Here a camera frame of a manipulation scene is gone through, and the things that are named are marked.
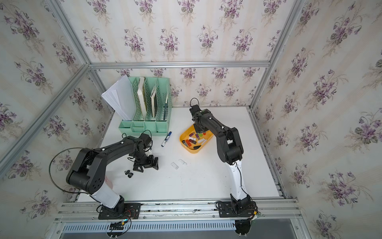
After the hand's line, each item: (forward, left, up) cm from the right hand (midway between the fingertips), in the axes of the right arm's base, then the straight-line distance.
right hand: (204, 128), depth 100 cm
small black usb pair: (-31, +44, -3) cm, 54 cm away
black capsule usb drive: (-8, +14, -4) cm, 17 cm away
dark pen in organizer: (+20, +31, -2) cm, 37 cm away
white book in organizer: (+13, +41, +20) cm, 48 cm away
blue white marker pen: (-6, +27, -4) cm, 28 cm away
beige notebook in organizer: (+14, +35, +15) cm, 41 cm away
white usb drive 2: (-25, +19, -5) cm, 32 cm away
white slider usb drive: (-5, +8, -5) cm, 11 cm away
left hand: (-28, +31, -4) cm, 42 cm away
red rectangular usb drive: (-9, +11, -5) cm, 15 cm away
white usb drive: (-7, +2, -4) cm, 8 cm away
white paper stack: (+12, +56, +18) cm, 60 cm away
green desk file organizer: (+1, +33, 0) cm, 33 cm away
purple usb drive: (-3, +5, -4) cm, 7 cm away
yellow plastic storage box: (-8, +8, -4) cm, 12 cm away
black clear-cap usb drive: (-12, +6, -5) cm, 14 cm away
